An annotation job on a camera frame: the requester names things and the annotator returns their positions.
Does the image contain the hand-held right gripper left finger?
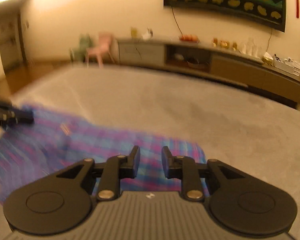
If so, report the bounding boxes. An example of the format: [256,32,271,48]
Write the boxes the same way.
[55,145,141,201]

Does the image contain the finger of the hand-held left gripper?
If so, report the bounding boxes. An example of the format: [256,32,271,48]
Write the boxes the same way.
[0,96,14,111]
[0,109,35,127]

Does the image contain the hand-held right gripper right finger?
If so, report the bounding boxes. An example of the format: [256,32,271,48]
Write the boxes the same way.
[162,146,245,201]

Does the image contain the blue plaid shirt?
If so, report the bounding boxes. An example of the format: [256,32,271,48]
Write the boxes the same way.
[0,102,207,205]

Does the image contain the wooden door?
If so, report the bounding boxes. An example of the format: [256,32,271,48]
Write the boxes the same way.
[0,6,24,74]

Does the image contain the green plastic child chair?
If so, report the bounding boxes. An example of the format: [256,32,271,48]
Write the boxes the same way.
[70,34,92,62]

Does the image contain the pink plastic child chair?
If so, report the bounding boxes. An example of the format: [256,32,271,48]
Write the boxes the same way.
[84,32,116,68]

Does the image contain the long grey TV cabinet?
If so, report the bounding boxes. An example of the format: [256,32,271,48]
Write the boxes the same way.
[116,37,300,109]

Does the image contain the plate of fruit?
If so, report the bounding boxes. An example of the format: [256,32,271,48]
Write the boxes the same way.
[179,34,199,43]

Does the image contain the group of clear glasses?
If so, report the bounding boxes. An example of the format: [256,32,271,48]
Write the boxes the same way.
[240,37,262,56]

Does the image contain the gold foil bag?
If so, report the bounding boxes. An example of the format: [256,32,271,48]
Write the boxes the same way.
[262,52,274,64]

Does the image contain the white cardboard box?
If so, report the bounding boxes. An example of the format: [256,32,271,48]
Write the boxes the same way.
[274,54,300,77]

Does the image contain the dark television cable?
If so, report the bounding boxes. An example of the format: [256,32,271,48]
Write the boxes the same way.
[171,5,184,36]

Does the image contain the thin wall cable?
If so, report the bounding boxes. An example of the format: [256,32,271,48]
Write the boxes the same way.
[266,27,273,53]

